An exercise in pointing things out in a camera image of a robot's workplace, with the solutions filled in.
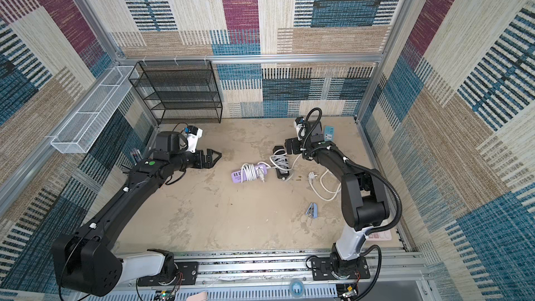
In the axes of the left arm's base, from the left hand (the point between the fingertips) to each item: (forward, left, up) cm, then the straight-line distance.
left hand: (212, 153), depth 81 cm
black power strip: (+1, -27, -17) cm, 31 cm away
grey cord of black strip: (+7, -26, -15) cm, 31 cm away
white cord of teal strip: (+1, -41, -19) cm, 45 cm away
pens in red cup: (+5, +34, -7) cm, 35 cm away
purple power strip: (-1, -7, -15) cm, 17 cm away
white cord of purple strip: (0, -13, -14) cm, 19 cm away
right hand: (+12, -35, -10) cm, 38 cm away
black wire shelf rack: (+41, +24, -1) cm, 48 cm away
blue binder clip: (-15, -38, -19) cm, 45 cm away
